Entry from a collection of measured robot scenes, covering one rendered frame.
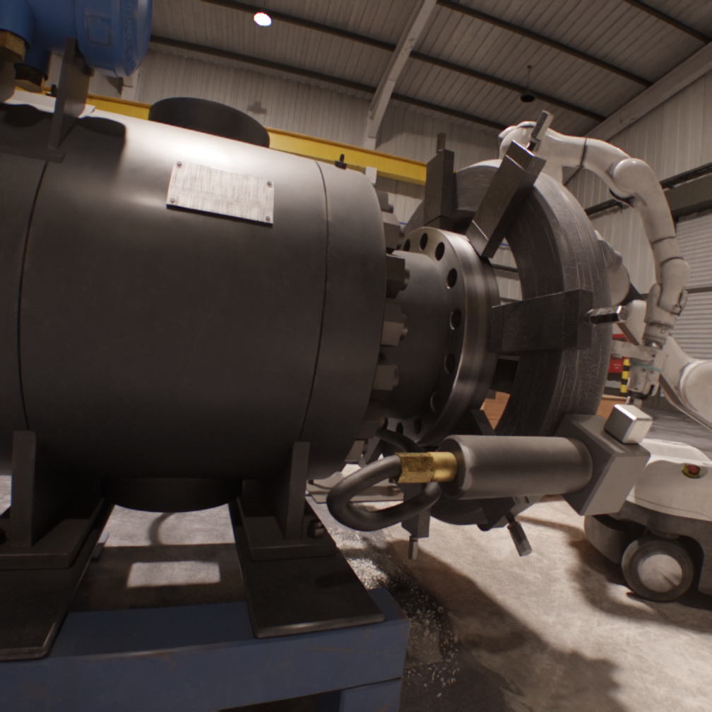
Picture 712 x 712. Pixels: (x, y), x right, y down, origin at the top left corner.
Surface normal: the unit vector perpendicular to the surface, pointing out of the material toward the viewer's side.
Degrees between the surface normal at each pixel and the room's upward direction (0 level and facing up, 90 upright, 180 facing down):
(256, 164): 46
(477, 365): 101
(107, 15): 132
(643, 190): 108
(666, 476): 52
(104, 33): 146
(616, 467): 113
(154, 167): 57
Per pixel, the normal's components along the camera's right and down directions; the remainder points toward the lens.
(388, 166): 0.28, 0.05
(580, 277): -0.17, -0.21
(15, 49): 0.89, 0.11
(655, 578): -0.34, -0.01
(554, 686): 0.11, -0.99
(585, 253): 0.41, -0.30
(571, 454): 0.37, -0.53
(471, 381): 0.33, 0.37
